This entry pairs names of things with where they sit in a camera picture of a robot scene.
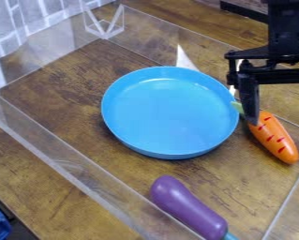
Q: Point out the blue round tray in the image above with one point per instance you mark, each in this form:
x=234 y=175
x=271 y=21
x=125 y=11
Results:
x=169 y=112

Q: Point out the purple toy eggplant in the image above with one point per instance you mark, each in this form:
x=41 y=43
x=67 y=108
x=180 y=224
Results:
x=176 y=200

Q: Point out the orange toy carrot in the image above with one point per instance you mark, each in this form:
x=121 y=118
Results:
x=273 y=136

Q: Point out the clear acrylic enclosure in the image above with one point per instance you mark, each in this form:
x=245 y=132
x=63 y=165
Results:
x=73 y=182

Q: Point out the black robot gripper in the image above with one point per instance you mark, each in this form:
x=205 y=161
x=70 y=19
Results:
x=253 y=65

